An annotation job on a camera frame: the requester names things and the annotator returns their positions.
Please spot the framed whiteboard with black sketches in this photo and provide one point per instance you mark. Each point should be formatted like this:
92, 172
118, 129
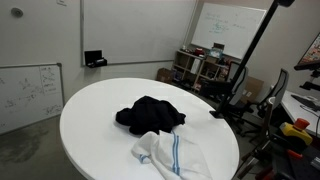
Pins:
26, 96

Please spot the yellow emergency stop red button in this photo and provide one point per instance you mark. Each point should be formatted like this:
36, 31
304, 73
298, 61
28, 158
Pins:
295, 131

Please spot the black mesh office chair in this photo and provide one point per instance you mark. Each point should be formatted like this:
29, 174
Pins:
241, 90

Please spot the small brown cardboard box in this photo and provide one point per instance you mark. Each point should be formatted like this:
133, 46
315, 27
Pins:
165, 75

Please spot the black perforated mounting board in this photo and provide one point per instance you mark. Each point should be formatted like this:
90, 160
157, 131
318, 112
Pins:
300, 166

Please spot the whiteboard with green writing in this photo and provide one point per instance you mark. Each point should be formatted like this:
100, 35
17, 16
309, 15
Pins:
233, 30

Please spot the black keyboard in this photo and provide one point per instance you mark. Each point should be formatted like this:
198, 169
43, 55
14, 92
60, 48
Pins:
306, 101

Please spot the grey backed office chair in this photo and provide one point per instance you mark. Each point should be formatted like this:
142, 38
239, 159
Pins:
280, 85

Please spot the black computer monitor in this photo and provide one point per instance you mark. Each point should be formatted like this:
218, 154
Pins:
311, 55

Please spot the wooden cubby shelf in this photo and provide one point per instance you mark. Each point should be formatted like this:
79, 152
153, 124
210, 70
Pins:
186, 66

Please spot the round grey wall sensor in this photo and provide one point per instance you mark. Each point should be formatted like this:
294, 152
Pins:
16, 12

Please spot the black crumpled cloth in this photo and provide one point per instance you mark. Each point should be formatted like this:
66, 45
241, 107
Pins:
150, 115

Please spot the white office desk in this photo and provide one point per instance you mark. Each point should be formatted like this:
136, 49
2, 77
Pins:
298, 111

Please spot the white towel with blue stripes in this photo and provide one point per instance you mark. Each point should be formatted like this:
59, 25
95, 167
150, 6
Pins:
166, 156

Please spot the black marker tray holder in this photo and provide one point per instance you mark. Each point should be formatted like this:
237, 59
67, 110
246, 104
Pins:
93, 58

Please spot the large blank wall whiteboard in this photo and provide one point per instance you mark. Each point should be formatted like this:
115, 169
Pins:
133, 30

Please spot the black clamp-on tripod stand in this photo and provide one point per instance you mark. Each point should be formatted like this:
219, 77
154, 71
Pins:
253, 50

